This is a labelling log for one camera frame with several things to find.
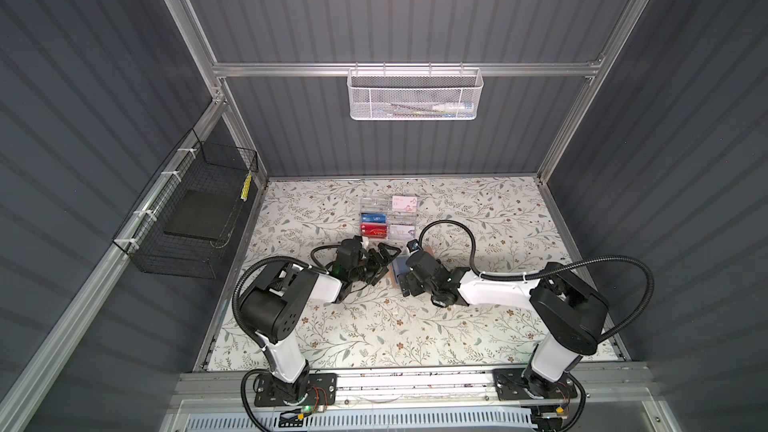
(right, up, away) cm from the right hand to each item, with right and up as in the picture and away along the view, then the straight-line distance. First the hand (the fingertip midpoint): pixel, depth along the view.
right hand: (414, 275), depth 91 cm
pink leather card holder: (-7, -1, +1) cm, 7 cm away
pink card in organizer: (-3, +22, +10) cm, 25 cm away
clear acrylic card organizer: (-8, +17, +11) cm, 22 cm away
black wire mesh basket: (-60, +32, -12) cm, 69 cm away
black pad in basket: (-53, +20, -19) cm, 60 cm away
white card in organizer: (-3, +13, +9) cm, 16 cm away
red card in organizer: (-13, +13, +11) cm, 21 cm away
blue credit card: (-13, +17, +11) cm, 24 cm away
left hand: (-6, +5, +1) cm, 8 cm away
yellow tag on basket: (-48, +27, -8) cm, 56 cm away
